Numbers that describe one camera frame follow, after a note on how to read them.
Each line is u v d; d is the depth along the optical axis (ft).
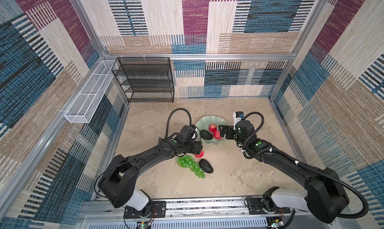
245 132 2.07
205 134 3.09
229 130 2.44
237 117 2.40
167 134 2.32
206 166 2.72
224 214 2.39
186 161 2.75
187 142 2.35
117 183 1.39
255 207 2.39
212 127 3.24
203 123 3.34
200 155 2.86
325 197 1.35
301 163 1.59
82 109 2.30
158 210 2.40
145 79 3.63
